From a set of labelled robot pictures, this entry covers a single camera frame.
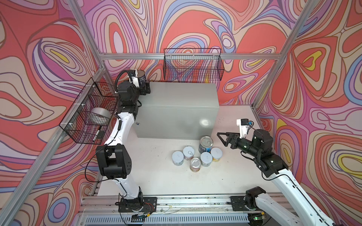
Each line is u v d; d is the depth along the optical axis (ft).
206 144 2.81
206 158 2.76
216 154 2.83
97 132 2.40
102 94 2.91
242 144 2.02
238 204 2.38
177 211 2.40
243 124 2.05
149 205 2.38
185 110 3.51
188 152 2.83
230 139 2.00
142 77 2.40
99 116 2.32
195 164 2.70
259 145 1.72
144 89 2.39
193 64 3.16
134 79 2.20
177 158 2.77
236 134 2.01
